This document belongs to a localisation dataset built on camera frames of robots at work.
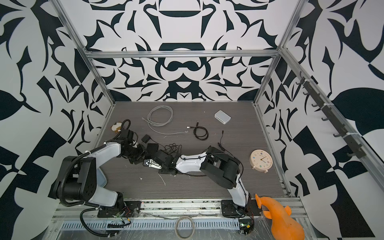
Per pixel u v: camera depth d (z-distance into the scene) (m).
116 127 1.02
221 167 0.52
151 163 0.77
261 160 0.89
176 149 0.95
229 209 0.74
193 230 0.68
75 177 0.45
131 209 0.74
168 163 0.69
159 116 1.12
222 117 1.09
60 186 0.39
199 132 1.03
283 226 0.64
